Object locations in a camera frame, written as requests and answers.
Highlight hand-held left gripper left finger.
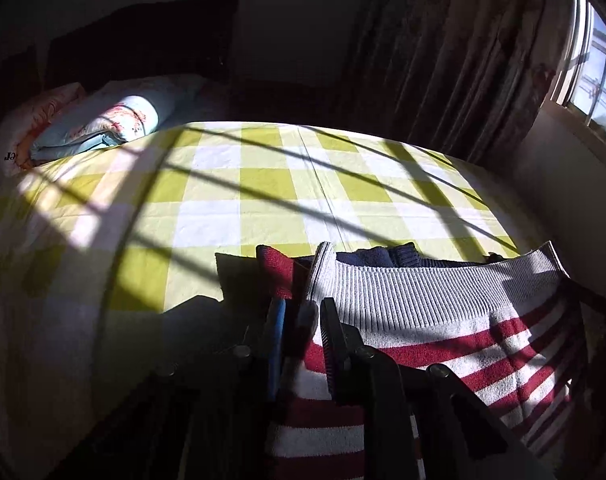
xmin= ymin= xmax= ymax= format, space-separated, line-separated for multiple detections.
xmin=133 ymin=297 xmax=288 ymax=480

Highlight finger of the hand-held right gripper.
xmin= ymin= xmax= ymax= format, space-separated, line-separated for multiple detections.
xmin=563 ymin=277 xmax=606 ymax=411

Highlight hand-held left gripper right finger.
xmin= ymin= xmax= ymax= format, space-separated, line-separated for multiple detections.
xmin=319 ymin=297 xmax=554 ymax=480

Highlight red white striped sweater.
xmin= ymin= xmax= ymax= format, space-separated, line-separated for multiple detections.
xmin=215 ymin=241 xmax=591 ymax=480

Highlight yellow checked bed sheet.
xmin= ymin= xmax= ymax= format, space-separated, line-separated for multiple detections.
xmin=0 ymin=121 xmax=526 ymax=461

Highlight barred window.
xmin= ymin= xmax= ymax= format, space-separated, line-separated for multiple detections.
xmin=540 ymin=0 xmax=606 ymax=156

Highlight light blue floral pillow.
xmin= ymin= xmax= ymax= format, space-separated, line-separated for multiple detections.
xmin=30 ymin=74 xmax=206 ymax=163

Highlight floral curtain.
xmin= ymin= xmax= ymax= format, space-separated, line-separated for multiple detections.
xmin=333 ymin=0 xmax=574 ymax=166

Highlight large wooden headboard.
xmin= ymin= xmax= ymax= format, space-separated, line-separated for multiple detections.
xmin=45 ymin=0 xmax=240 ymax=93

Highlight pink floral pillow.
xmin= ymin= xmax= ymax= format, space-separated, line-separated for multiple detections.
xmin=0 ymin=82 xmax=86 ymax=188

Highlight small wooden headboard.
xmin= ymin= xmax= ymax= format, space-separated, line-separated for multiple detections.
xmin=0 ymin=45 xmax=41 ymax=126

